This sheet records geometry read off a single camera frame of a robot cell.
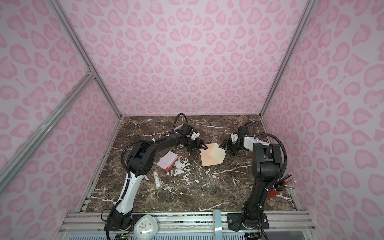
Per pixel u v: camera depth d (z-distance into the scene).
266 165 0.52
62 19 0.72
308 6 0.70
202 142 0.92
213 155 0.98
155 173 0.87
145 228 0.69
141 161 0.59
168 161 0.93
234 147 0.86
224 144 0.90
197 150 0.94
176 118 0.88
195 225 0.72
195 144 0.89
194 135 0.96
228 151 0.90
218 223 0.69
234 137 0.94
